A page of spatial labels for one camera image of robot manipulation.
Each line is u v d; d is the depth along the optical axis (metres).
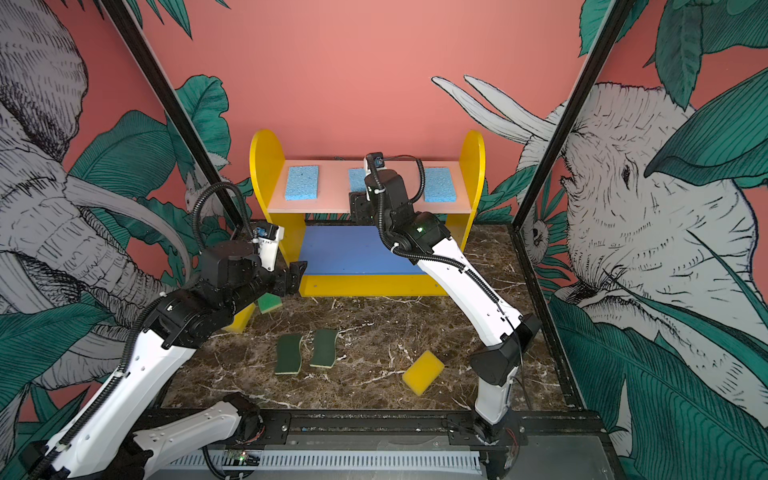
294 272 0.59
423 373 0.84
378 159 0.59
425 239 0.47
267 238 0.54
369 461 0.70
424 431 0.75
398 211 0.50
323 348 0.88
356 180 0.73
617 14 0.69
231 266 0.45
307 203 0.70
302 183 0.72
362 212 0.61
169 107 0.86
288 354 0.86
